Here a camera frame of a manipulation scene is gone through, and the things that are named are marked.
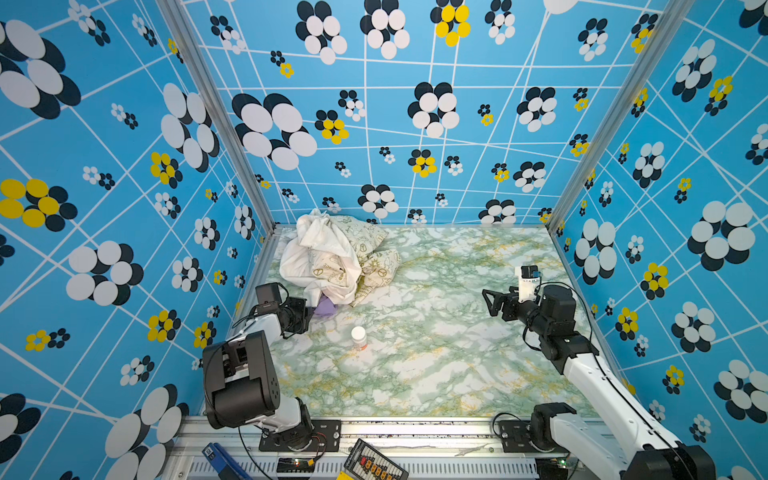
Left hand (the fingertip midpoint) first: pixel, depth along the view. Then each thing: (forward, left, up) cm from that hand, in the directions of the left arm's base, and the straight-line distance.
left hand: (316, 302), depth 93 cm
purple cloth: (-1, -3, -1) cm, 3 cm away
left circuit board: (-41, 0, -7) cm, 42 cm away
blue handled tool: (-42, +13, 0) cm, 44 cm away
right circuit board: (-42, -63, -6) cm, 75 cm away
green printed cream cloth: (+11, -19, +5) cm, 23 cm away
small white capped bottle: (-13, -15, +3) cm, 20 cm away
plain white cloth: (+21, +1, +10) cm, 23 cm away
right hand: (-3, -54, +12) cm, 56 cm away
